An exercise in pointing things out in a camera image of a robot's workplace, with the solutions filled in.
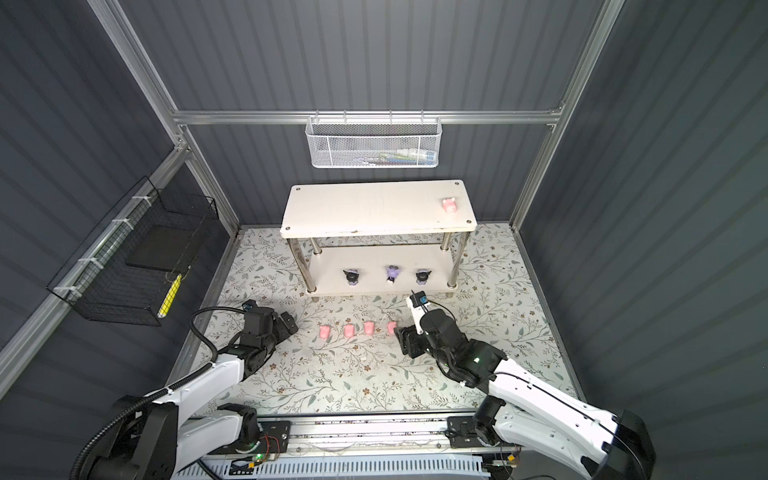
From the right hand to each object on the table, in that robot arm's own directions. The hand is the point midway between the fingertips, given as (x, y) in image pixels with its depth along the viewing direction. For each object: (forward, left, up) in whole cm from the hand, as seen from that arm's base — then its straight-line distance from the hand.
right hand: (408, 328), depth 77 cm
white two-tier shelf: (+45, +9, -14) cm, 48 cm away
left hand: (+6, +39, -11) cm, 41 cm away
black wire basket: (+9, +68, +15) cm, 70 cm away
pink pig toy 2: (+6, +18, -13) cm, 23 cm away
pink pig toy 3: (+7, +12, -13) cm, 19 cm away
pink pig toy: (+5, +26, -13) cm, 29 cm away
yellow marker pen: (+1, +56, +14) cm, 57 cm away
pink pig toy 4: (+7, +5, -13) cm, 16 cm away
